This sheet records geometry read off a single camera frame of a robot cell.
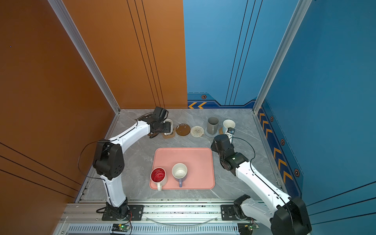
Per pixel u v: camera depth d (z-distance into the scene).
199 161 0.96
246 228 0.70
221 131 1.06
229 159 0.58
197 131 1.06
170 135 1.05
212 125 0.97
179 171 0.87
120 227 0.71
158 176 0.83
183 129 1.06
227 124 1.01
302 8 0.70
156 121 0.70
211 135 1.02
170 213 0.76
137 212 0.73
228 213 0.72
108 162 0.51
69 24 0.75
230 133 0.70
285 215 0.38
